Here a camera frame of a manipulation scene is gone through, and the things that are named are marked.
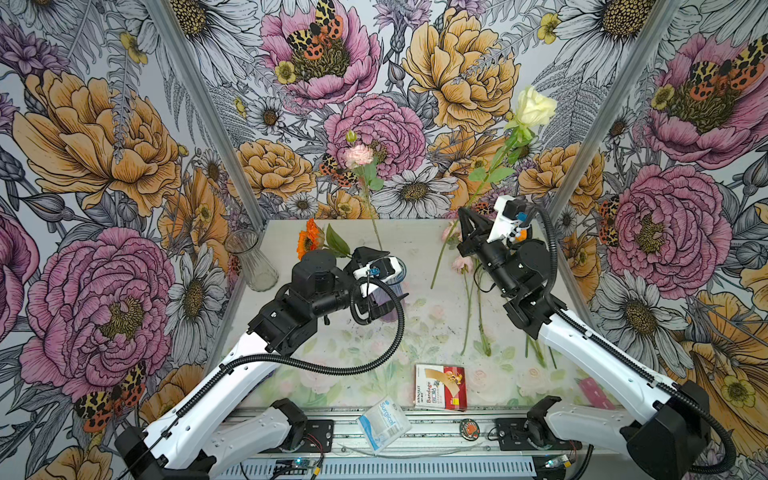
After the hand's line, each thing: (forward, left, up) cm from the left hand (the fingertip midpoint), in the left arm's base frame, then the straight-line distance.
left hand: (391, 279), depth 66 cm
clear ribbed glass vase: (+19, +41, -19) cm, 49 cm away
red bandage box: (-14, -13, -29) cm, 35 cm away
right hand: (+11, -14, +8) cm, 20 cm away
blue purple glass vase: (+5, -1, -11) cm, 12 cm away
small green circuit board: (-29, +22, -33) cm, 49 cm away
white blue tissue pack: (-22, +2, -32) cm, 39 cm away
